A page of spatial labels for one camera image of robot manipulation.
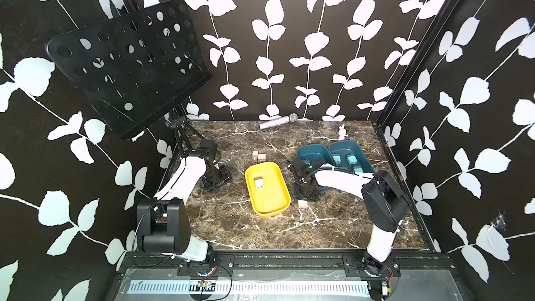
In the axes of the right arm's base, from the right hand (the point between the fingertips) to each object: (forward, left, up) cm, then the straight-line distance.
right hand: (296, 196), depth 90 cm
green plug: (+20, -21, +1) cm, 29 cm away
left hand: (+2, +29, +9) cm, 30 cm away
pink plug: (+20, +19, +2) cm, 28 cm away
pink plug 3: (+6, +17, +1) cm, 18 cm away
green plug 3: (+13, -30, +1) cm, 33 cm away
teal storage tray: (+27, -12, -4) cm, 30 cm away
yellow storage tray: (0, +10, 0) cm, 10 cm away
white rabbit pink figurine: (+34, -26, +5) cm, 43 cm away
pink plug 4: (-4, -3, 0) cm, 5 cm away
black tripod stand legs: (+17, +47, +28) cm, 57 cm away
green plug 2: (+21, -29, -1) cm, 36 cm away
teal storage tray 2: (+27, -26, 0) cm, 38 cm away
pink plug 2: (+20, +16, +1) cm, 26 cm away
